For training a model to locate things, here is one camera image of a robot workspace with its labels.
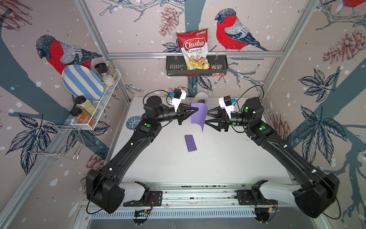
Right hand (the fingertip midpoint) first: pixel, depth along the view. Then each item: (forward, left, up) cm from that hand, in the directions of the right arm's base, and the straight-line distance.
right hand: (205, 117), depth 63 cm
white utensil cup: (+38, 0, -24) cm, 45 cm away
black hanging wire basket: (+42, -10, -1) cm, 43 cm away
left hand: (+2, +3, +3) cm, 5 cm away
